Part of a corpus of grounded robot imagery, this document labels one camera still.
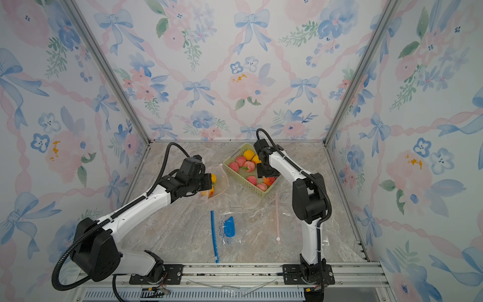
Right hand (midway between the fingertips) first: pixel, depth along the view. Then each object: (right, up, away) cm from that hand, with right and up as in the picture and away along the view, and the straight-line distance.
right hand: (269, 173), depth 96 cm
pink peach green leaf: (-10, +3, +4) cm, 11 cm away
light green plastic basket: (-20, +5, +7) cm, 22 cm away
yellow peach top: (-10, +10, +11) cm, 18 cm away
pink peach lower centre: (-8, -3, +1) cm, 9 cm away
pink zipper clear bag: (-25, -5, +3) cm, 25 cm away
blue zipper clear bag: (-20, -23, -15) cm, 34 cm away
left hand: (-26, -2, -12) cm, 29 cm away
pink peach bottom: (-4, -6, -3) cm, 8 cm away
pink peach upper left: (-14, +6, +8) cm, 18 cm away
